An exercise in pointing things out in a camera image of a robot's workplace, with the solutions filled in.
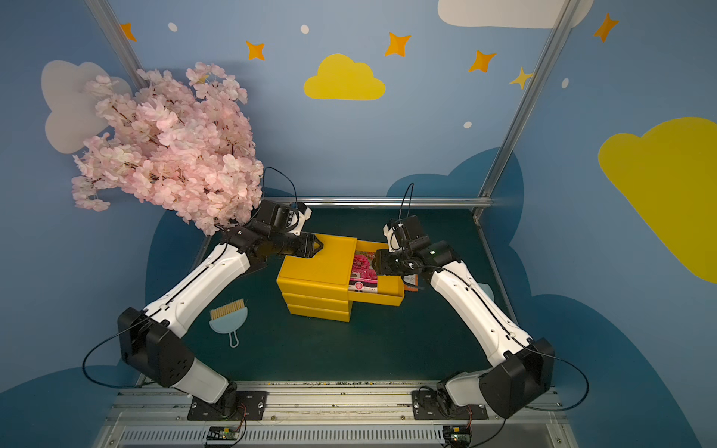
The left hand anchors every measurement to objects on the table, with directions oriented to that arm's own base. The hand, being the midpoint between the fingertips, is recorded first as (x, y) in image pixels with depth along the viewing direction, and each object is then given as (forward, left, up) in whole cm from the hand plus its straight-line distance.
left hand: (315, 241), depth 81 cm
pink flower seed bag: (-7, -15, -8) cm, 18 cm away
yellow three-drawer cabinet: (-14, -3, -3) cm, 14 cm away
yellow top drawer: (-9, -23, -11) cm, 27 cm away
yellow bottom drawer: (-15, -1, -16) cm, 22 cm away
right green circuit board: (-45, -41, -25) cm, 65 cm away
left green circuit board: (-46, +21, -24) cm, 56 cm away
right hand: (-6, -20, -1) cm, 21 cm away
